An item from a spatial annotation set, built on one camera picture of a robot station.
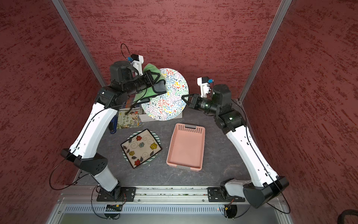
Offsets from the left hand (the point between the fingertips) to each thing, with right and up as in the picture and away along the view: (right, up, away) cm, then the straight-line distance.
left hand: (159, 78), depth 64 cm
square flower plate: (-18, -40, +26) cm, 51 cm away
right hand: (+10, -11, -2) cm, 15 cm away
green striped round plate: (-9, -46, +22) cm, 51 cm away
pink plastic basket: (+13, -40, +26) cm, 50 cm away
